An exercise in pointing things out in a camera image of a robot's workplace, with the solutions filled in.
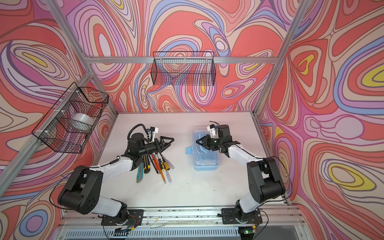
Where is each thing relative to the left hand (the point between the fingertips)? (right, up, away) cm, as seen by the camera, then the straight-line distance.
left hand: (173, 142), depth 81 cm
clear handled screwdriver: (-5, -13, +11) cm, 18 cm away
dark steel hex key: (-11, -18, +7) cm, 22 cm away
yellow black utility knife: (-17, -16, +8) cm, 25 cm away
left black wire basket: (-53, +8, -12) cm, 55 cm away
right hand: (+14, -2, +6) cm, 15 cm away
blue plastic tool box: (+17, -10, +4) cm, 20 cm away
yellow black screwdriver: (-9, -14, +9) cm, 19 cm away
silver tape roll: (-44, +13, -8) cm, 46 cm away
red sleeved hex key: (-12, -14, +10) cm, 21 cm away
